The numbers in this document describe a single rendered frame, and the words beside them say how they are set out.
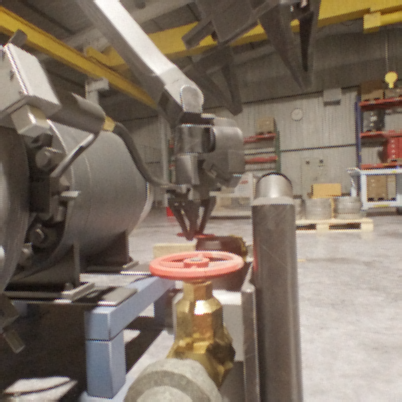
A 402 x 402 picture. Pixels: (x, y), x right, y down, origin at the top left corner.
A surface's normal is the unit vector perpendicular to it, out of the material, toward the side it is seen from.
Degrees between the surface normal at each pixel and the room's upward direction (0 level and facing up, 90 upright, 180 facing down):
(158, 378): 76
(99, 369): 90
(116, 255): 90
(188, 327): 90
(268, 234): 89
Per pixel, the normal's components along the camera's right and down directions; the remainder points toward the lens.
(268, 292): -0.48, 0.03
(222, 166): -0.68, 0.04
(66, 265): -0.24, 0.03
